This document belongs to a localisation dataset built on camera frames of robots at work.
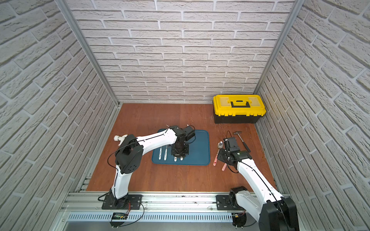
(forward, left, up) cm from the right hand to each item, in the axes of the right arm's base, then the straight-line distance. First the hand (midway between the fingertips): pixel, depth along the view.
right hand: (223, 155), depth 85 cm
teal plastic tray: (+5, +14, -4) cm, 16 cm away
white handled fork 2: (+1, +30, -4) cm, 30 cm away
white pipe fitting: (+18, +68, -2) cm, 70 cm away
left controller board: (-27, +60, -8) cm, 67 cm away
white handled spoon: (+2, +36, -3) cm, 36 cm away
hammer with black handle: (+19, -15, -4) cm, 24 cm away
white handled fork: (+5, +39, -4) cm, 40 cm away
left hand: (+5, +25, -2) cm, 25 cm away
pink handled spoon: (+10, -1, -5) cm, 11 cm away
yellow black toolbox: (+27, -13, +12) cm, 32 cm away
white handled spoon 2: (0, +26, -1) cm, 26 cm away
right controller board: (-31, -2, -6) cm, 32 cm away
